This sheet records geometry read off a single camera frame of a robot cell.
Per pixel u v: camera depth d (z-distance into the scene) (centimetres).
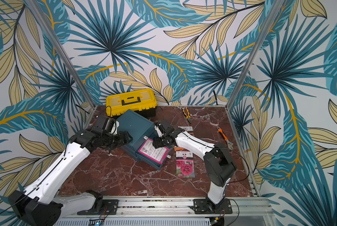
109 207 73
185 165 88
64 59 88
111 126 60
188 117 112
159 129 72
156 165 76
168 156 82
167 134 68
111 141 61
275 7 69
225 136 101
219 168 46
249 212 76
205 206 73
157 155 84
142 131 78
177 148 95
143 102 100
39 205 37
